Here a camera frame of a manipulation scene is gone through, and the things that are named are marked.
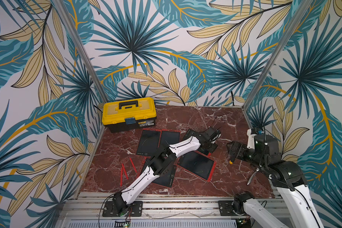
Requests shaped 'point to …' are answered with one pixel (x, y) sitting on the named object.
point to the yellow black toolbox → (126, 114)
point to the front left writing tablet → (166, 178)
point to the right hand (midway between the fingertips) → (235, 146)
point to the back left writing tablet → (168, 137)
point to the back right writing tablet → (200, 136)
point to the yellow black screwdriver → (232, 161)
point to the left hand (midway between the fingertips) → (213, 148)
